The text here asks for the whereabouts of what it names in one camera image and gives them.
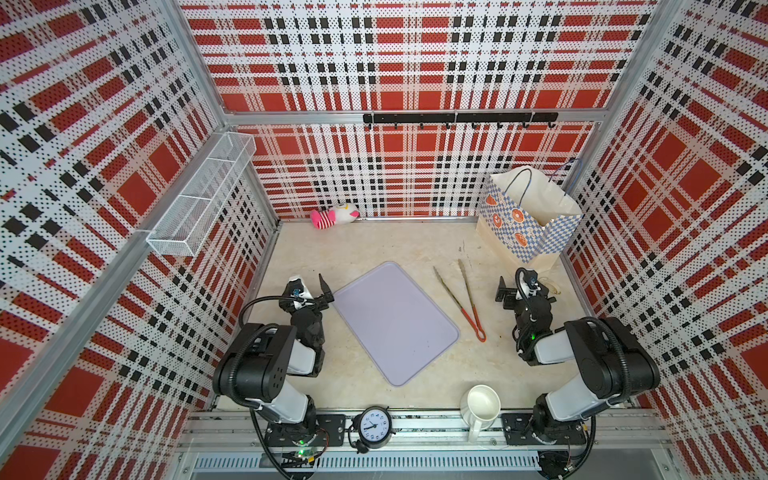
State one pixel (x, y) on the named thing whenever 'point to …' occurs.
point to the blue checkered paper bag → (529, 217)
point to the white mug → (480, 407)
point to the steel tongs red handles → (480, 331)
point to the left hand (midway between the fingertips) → (305, 283)
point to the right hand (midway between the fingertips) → (519, 279)
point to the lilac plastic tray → (401, 328)
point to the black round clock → (371, 429)
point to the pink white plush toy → (342, 213)
